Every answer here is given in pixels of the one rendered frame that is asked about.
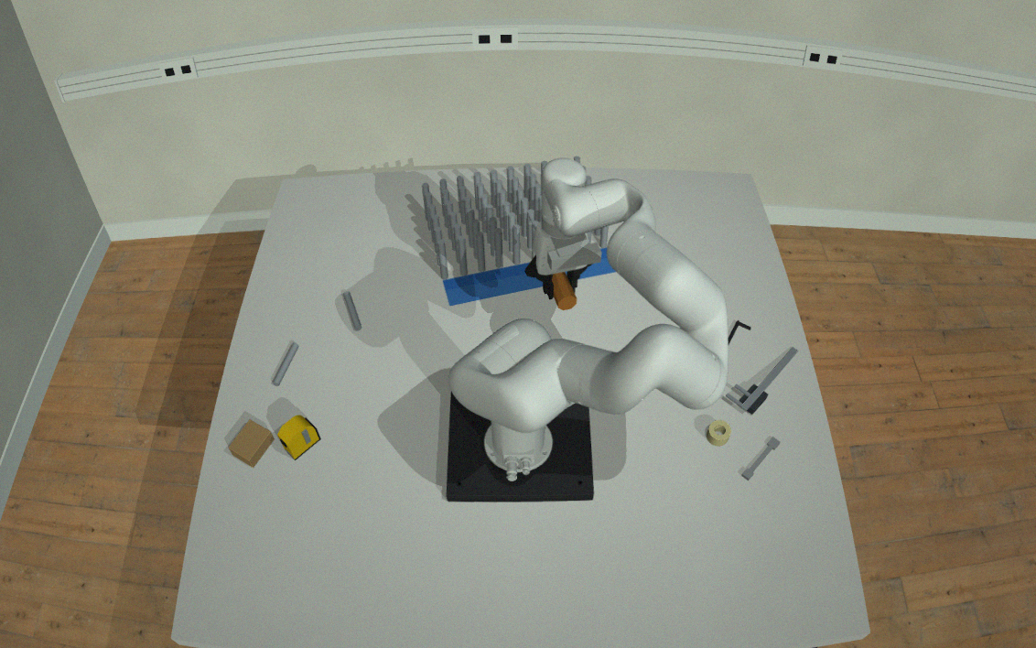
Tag beige cylindrical spacer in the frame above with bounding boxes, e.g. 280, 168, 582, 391
707, 420, 731, 447

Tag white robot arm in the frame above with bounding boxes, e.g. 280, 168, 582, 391
448, 158, 728, 481

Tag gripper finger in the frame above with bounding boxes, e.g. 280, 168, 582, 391
524, 255, 554, 299
567, 265, 591, 292

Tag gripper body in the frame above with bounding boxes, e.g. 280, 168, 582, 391
533, 221, 587, 275

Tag brown cardboard box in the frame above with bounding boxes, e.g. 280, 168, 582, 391
229, 419, 275, 468

